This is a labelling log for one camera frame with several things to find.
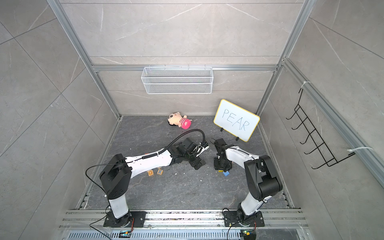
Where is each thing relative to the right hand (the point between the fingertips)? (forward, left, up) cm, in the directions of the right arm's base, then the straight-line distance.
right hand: (221, 167), depth 92 cm
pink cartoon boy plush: (+37, +30, +7) cm, 48 cm away
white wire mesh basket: (+51, +28, +31) cm, 66 cm away
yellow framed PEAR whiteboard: (+29, -12, +12) cm, 34 cm away
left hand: (+3, +11, +11) cm, 16 cm away
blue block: (-4, -2, +1) cm, 5 cm away
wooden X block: (-3, +38, +2) cm, 38 cm away
